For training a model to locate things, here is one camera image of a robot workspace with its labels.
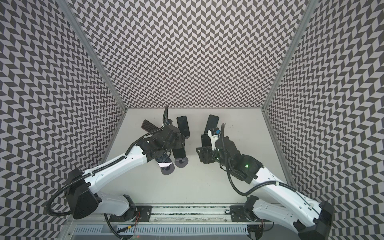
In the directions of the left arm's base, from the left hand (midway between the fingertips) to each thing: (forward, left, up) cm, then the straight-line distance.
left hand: (179, 140), depth 79 cm
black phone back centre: (+16, 0, -8) cm, 18 cm away
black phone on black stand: (+7, -15, -13) cm, 21 cm away
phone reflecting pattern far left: (+19, +24, -13) cm, 34 cm away
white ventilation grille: (-38, +6, -18) cm, 43 cm away
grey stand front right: (-6, 0, -16) cm, 17 cm away
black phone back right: (+16, -19, -5) cm, 25 cm away
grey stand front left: (-10, +8, -17) cm, 21 cm away
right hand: (-9, -14, +4) cm, 16 cm away
